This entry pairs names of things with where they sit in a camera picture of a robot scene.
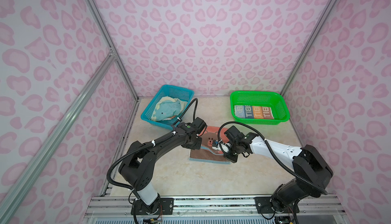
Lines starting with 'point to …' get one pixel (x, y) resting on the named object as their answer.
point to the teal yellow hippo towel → (167, 108)
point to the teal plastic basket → (176, 92)
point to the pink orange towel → (207, 153)
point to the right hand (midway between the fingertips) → (224, 153)
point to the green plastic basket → (261, 98)
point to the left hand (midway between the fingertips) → (198, 145)
